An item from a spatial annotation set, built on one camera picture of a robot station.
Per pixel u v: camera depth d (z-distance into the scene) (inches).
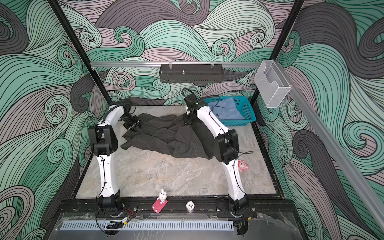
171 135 39.8
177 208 29.3
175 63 37.0
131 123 34.7
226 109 44.6
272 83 31.4
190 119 32.2
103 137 23.9
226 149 22.3
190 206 27.1
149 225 27.5
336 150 20.2
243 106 44.8
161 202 28.1
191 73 37.0
